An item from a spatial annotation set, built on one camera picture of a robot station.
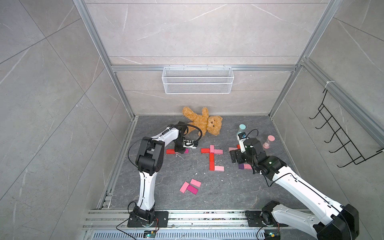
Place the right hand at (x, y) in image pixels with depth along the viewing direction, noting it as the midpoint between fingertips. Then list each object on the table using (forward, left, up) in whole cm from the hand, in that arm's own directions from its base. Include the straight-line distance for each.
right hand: (240, 149), depth 80 cm
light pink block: (+11, +13, -16) cm, 24 cm away
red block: (+10, +42, -18) cm, 46 cm away
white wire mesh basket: (+48, +21, +13) cm, 54 cm away
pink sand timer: (+13, -25, -9) cm, 30 cm away
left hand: (+14, +34, -16) cm, 40 cm away
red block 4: (-1, +15, -18) cm, 24 cm away
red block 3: (+4, +14, -16) cm, 22 cm away
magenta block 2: (-15, +27, -18) cm, 36 cm away
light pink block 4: (-14, +31, -17) cm, 38 cm away
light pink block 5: (-12, +25, -16) cm, 32 cm away
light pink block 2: (+8, +9, -16) cm, 21 cm away
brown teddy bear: (+26, +12, -9) cm, 30 cm away
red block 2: (+9, +18, -16) cm, 26 cm away
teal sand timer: (+23, -8, -8) cm, 25 cm away
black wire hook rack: (-8, -43, +14) cm, 46 cm away
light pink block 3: (-4, +9, -16) cm, 19 cm away
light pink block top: (+11, 0, -17) cm, 20 cm away
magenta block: (+9, +30, -16) cm, 35 cm away
